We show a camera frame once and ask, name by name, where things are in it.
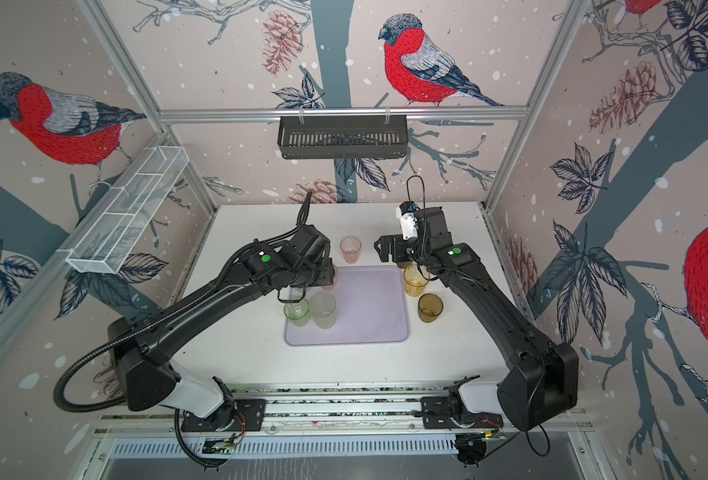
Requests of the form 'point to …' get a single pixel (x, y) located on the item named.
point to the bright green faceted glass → (297, 313)
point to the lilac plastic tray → (372, 308)
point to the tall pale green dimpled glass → (322, 306)
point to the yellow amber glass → (414, 282)
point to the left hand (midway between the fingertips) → (330, 274)
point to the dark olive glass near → (430, 307)
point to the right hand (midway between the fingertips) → (387, 244)
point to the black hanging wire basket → (343, 137)
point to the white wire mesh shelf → (112, 232)
